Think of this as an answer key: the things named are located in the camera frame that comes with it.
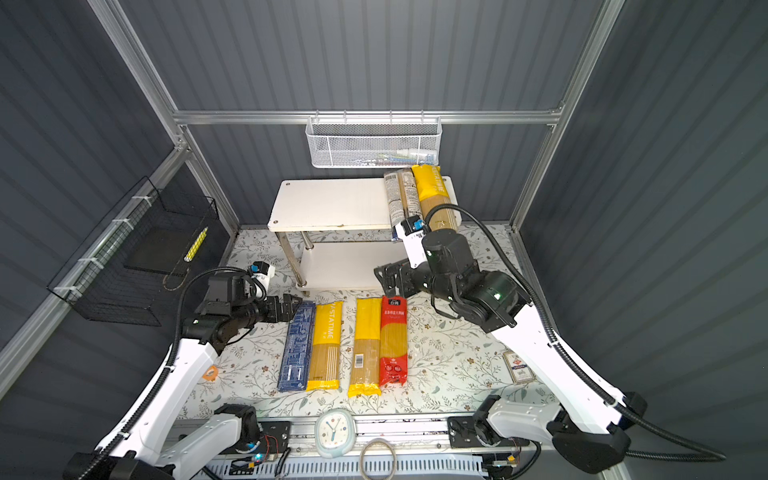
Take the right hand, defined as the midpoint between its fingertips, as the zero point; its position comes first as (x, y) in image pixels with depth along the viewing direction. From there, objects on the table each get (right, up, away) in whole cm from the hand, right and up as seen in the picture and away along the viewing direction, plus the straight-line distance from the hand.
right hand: (394, 267), depth 63 cm
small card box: (+36, -30, +19) cm, 51 cm away
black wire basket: (-63, 0, +8) cm, 64 cm away
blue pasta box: (-27, -29, +18) cm, 44 cm away
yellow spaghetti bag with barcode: (-8, -27, +21) cm, 36 cm away
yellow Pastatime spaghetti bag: (-19, -29, +20) cm, 40 cm away
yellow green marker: (-52, +3, +13) cm, 54 cm away
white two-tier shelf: (-23, +12, +57) cm, 62 cm away
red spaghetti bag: (0, -24, +25) cm, 34 cm away
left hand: (-29, -10, +16) cm, 34 cm away
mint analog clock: (-14, -41, +9) cm, 45 cm away
